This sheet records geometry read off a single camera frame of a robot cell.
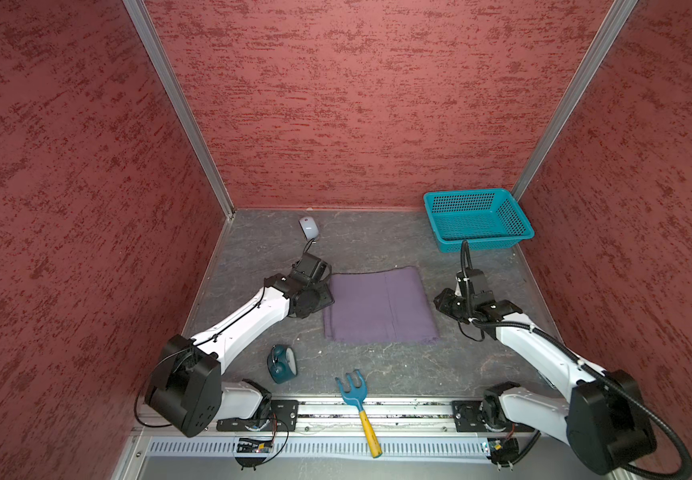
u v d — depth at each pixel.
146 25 0.73
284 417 0.74
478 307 0.64
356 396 0.76
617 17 0.72
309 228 1.07
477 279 0.67
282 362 0.76
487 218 1.19
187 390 0.41
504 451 0.70
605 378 0.42
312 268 0.66
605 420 0.40
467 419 0.74
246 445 0.73
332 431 0.73
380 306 0.94
